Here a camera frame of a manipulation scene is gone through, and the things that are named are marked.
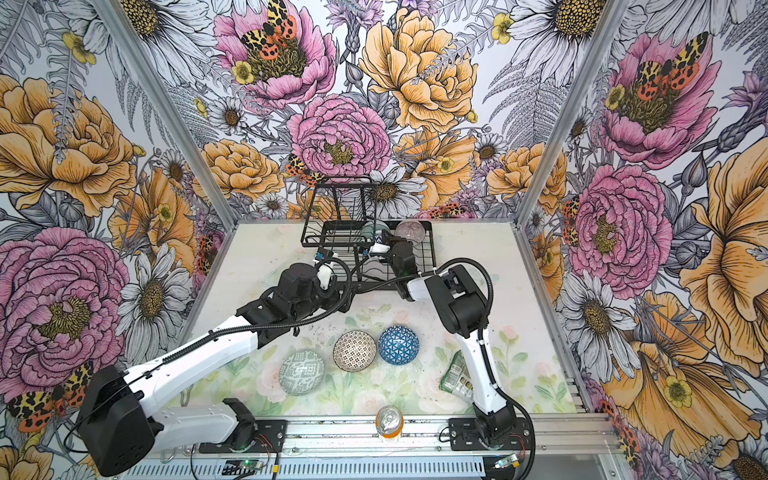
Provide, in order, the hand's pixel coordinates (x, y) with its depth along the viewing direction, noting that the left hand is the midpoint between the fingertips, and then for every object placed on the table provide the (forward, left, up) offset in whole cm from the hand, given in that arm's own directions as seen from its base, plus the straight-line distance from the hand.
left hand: (340, 290), depth 81 cm
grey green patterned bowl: (-16, +11, -17) cm, 26 cm away
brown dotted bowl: (-10, -3, -17) cm, 20 cm away
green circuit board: (-36, +22, -19) cm, 47 cm away
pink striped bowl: (+36, -21, -14) cm, 44 cm away
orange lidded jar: (-30, -13, -7) cm, 33 cm away
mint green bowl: (+33, -6, -11) cm, 36 cm away
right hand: (+27, -13, -6) cm, 30 cm away
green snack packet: (-19, -31, -15) cm, 39 cm away
